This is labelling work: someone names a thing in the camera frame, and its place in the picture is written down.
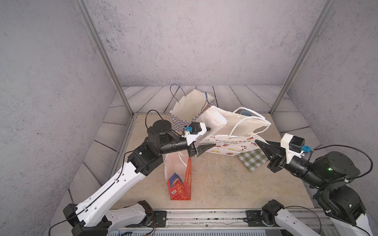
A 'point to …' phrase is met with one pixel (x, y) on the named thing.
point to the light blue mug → (246, 112)
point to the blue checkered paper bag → (186, 109)
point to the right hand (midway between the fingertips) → (258, 140)
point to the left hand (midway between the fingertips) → (212, 137)
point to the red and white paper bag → (178, 171)
